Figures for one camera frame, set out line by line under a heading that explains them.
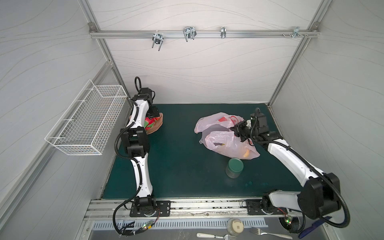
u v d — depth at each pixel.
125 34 0.78
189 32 0.77
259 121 0.62
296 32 0.77
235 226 0.61
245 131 0.73
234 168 0.78
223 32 0.78
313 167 0.44
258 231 0.67
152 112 0.88
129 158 0.60
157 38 0.79
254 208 0.73
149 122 0.99
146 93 0.73
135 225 0.70
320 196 0.40
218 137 0.75
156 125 1.04
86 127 0.68
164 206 0.74
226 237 0.67
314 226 0.69
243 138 0.75
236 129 0.74
